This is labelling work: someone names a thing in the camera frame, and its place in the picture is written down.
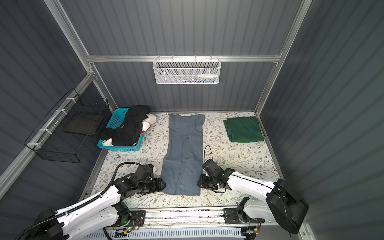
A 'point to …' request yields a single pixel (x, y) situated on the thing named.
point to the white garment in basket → (151, 118)
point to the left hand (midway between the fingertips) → (162, 186)
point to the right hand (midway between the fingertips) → (200, 186)
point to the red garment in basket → (142, 132)
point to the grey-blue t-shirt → (184, 163)
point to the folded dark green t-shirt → (243, 129)
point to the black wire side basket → (60, 135)
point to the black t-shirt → (128, 134)
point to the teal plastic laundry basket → (117, 119)
